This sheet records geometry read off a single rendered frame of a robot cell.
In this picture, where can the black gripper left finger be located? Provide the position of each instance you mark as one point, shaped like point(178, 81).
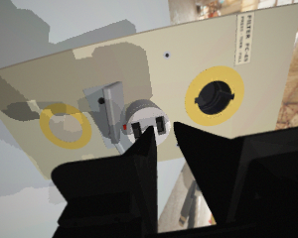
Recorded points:
point(135, 170)

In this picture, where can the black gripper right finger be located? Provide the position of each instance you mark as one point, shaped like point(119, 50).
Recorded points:
point(219, 164)

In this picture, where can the white round cartridge with two slots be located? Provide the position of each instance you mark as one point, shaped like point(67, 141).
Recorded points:
point(143, 113)

